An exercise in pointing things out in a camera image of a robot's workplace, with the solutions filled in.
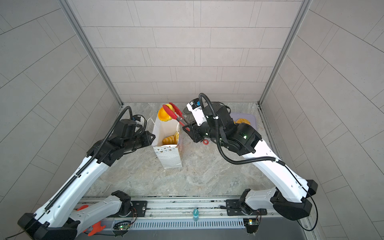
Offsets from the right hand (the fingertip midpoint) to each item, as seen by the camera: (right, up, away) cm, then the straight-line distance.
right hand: (185, 127), depth 58 cm
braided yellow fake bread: (-8, -8, +26) cm, 29 cm away
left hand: (-14, -5, +13) cm, 19 cm away
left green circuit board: (-27, -44, +6) cm, 52 cm away
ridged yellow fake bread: (-10, -10, +29) cm, 32 cm away
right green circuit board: (+31, -45, +11) cm, 56 cm away
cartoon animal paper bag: (-9, -15, +14) cm, 23 cm away
